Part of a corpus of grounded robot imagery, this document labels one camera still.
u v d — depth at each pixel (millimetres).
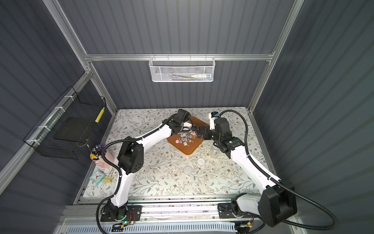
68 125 727
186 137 1018
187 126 865
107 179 828
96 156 810
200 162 912
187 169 869
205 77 890
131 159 559
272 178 423
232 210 736
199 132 721
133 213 723
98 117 818
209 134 709
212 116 710
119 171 568
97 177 842
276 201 394
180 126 759
